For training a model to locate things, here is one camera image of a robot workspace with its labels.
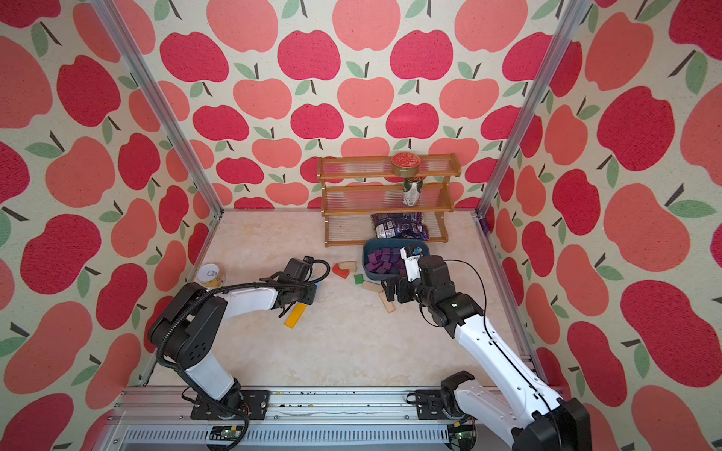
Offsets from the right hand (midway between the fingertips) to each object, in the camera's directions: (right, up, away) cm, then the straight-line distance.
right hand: (399, 282), depth 79 cm
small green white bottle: (+7, +29, +16) cm, 34 cm away
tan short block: (-15, +2, +22) cm, 27 cm away
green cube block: (-12, -2, +21) cm, 24 cm away
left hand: (-28, -7, +17) cm, 33 cm away
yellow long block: (-32, -12, +11) cm, 36 cm away
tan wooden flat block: (-7, -4, +18) cm, 20 cm away
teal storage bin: (-3, +5, +22) cm, 23 cm away
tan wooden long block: (-2, -10, +14) cm, 17 cm away
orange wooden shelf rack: (-10, +30, +40) cm, 50 cm away
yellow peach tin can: (-62, 0, +14) cm, 64 cm away
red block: (-17, 0, +21) cm, 27 cm away
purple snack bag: (+4, +17, +25) cm, 31 cm away
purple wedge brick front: (-7, +5, +22) cm, 24 cm away
